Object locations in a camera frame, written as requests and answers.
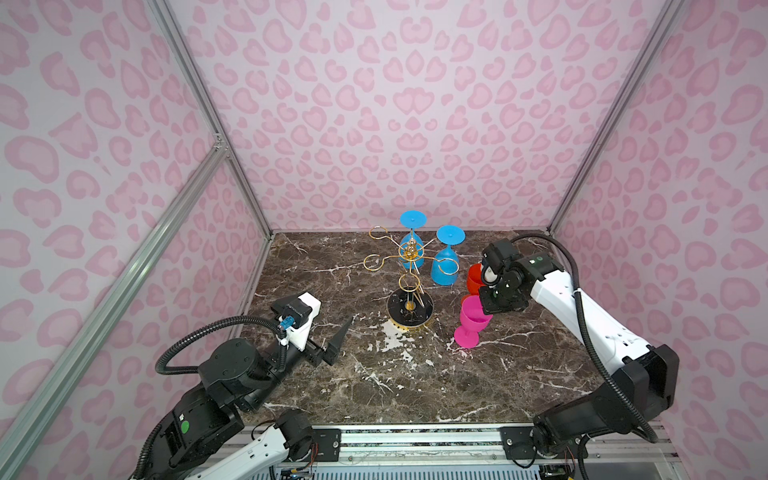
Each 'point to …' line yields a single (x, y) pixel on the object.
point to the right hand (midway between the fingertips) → (489, 305)
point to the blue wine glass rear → (412, 254)
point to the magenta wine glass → (473, 320)
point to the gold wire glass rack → (409, 306)
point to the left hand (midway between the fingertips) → (328, 300)
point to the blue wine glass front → (445, 263)
